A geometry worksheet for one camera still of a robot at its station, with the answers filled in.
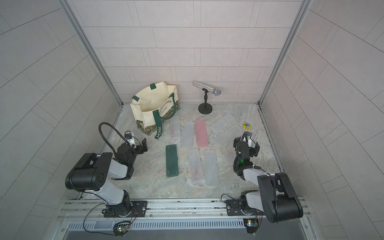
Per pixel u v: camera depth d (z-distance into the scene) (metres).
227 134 0.97
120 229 0.64
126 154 0.69
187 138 0.97
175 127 1.02
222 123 1.03
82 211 0.71
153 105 1.06
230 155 0.90
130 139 0.77
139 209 0.71
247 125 1.02
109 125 0.74
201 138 0.97
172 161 0.85
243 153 0.66
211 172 0.83
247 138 0.72
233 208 0.71
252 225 0.68
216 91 0.93
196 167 0.83
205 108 1.12
